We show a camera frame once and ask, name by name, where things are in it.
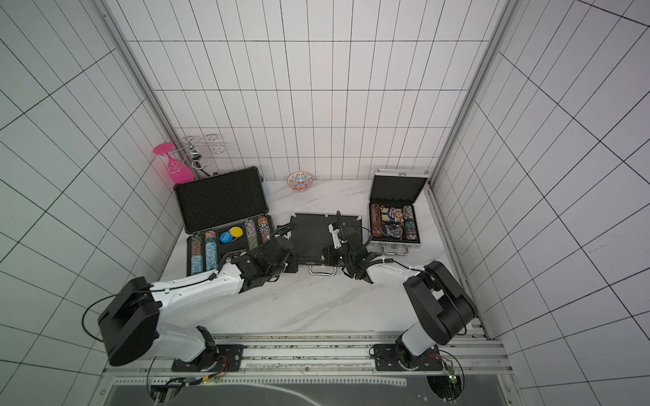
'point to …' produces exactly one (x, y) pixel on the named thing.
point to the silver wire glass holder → (194, 150)
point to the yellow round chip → (236, 232)
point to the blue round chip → (226, 237)
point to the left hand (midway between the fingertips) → (292, 260)
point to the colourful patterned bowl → (300, 181)
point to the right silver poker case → (393, 225)
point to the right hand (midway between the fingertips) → (327, 245)
